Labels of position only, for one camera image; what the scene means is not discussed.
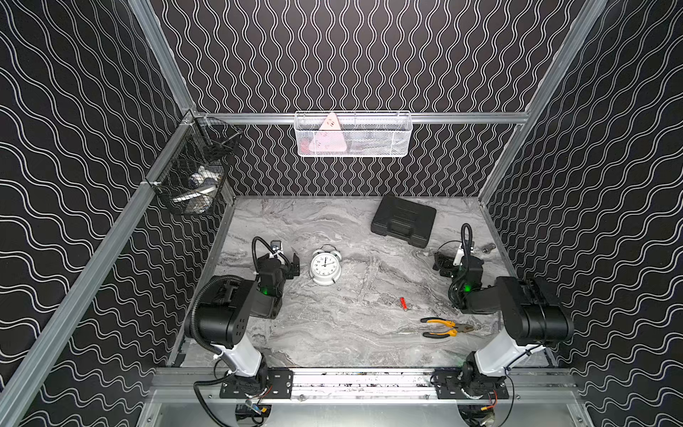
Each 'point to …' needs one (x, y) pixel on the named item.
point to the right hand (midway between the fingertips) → (454, 254)
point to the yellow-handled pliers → (448, 323)
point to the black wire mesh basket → (189, 173)
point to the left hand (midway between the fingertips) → (279, 251)
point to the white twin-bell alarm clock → (325, 265)
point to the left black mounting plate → (278, 384)
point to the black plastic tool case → (404, 220)
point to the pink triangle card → (329, 137)
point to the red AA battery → (404, 303)
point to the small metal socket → (488, 247)
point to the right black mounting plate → (447, 384)
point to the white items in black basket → (199, 199)
